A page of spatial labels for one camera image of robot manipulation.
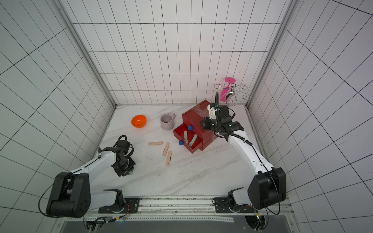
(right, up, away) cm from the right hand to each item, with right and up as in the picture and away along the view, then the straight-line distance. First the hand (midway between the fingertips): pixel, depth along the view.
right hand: (202, 122), depth 83 cm
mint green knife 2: (-5, -11, +6) cm, 14 cm away
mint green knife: (-10, -9, +7) cm, 15 cm away
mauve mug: (-23, 0, +17) cm, 29 cm away
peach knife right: (-21, -24, +6) cm, 32 cm away
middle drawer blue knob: (-12, -12, +2) cm, 17 cm away
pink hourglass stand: (+22, +21, +36) cm, 47 cm away
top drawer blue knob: (-7, -3, -1) cm, 8 cm away
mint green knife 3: (-42, -29, -1) cm, 51 cm away
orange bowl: (-45, 0, +23) cm, 51 cm away
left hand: (-42, -31, +1) cm, 52 cm away
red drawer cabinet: (-7, -9, +11) cm, 16 cm away
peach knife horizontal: (-31, -15, +14) cm, 37 cm away
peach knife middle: (-23, -18, +10) cm, 31 cm away
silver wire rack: (+22, +17, +3) cm, 28 cm away
